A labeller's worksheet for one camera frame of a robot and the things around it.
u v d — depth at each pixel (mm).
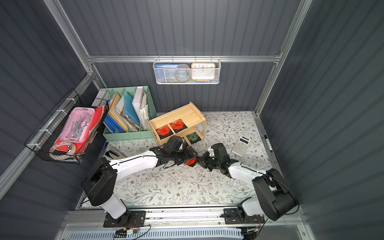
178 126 846
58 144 667
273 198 429
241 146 991
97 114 774
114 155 940
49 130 641
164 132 824
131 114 955
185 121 882
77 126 721
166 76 863
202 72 889
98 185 443
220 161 693
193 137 1022
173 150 693
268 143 1071
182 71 891
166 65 854
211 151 827
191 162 859
